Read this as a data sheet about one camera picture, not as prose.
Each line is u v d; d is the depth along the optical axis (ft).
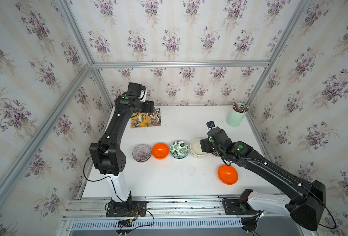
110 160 1.57
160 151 3.05
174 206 2.46
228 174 2.69
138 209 2.38
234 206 2.40
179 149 3.05
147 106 2.50
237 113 3.19
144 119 3.64
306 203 1.23
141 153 2.97
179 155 2.97
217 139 1.83
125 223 2.35
